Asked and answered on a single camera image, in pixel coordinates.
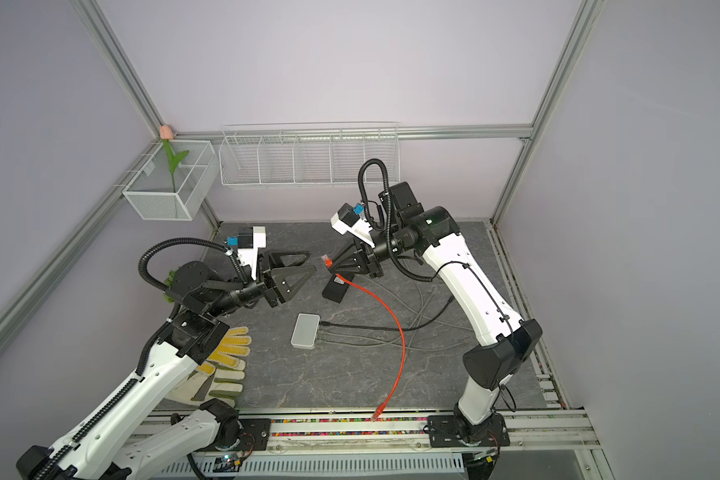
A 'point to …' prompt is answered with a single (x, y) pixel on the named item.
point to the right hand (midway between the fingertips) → (332, 272)
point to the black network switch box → (337, 287)
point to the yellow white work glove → (219, 374)
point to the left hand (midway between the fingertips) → (312, 268)
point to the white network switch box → (305, 331)
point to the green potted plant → (169, 282)
